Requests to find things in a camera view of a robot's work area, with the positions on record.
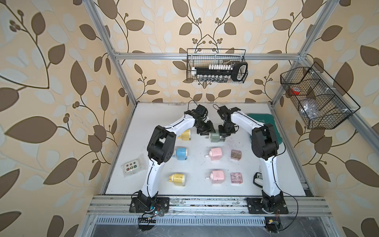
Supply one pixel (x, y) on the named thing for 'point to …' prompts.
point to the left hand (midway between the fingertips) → (212, 130)
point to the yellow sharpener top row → (186, 136)
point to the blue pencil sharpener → (180, 153)
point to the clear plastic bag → (310, 111)
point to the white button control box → (130, 168)
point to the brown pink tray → (236, 154)
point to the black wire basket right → (322, 103)
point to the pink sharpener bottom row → (216, 177)
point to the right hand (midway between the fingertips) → (224, 135)
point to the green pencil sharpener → (215, 137)
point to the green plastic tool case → (265, 119)
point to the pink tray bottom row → (236, 178)
